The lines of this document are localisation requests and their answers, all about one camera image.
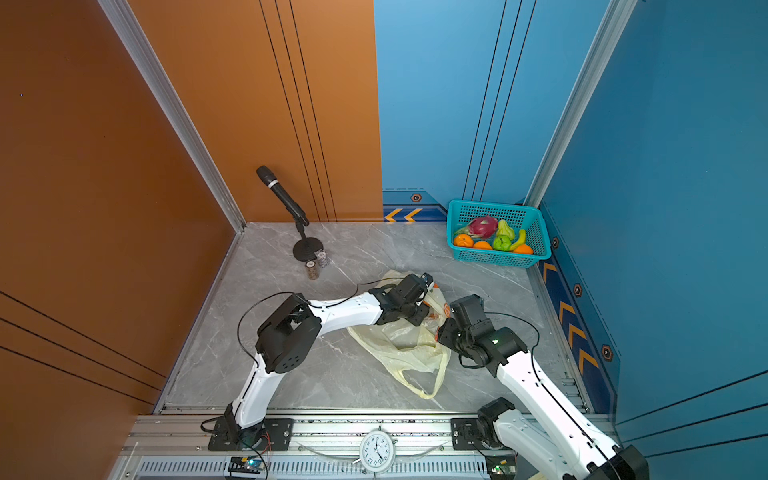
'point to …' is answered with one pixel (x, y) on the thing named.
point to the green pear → (505, 229)
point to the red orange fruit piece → (524, 249)
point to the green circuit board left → (246, 464)
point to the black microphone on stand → (306, 247)
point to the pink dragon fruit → (480, 227)
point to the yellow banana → (522, 237)
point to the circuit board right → (501, 466)
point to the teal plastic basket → (518, 216)
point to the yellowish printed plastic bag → (413, 351)
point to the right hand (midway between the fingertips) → (439, 334)
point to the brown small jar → (312, 270)
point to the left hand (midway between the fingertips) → (425, 306)
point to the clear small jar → (322, 257)
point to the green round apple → (502, 243)
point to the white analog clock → (377, 450)
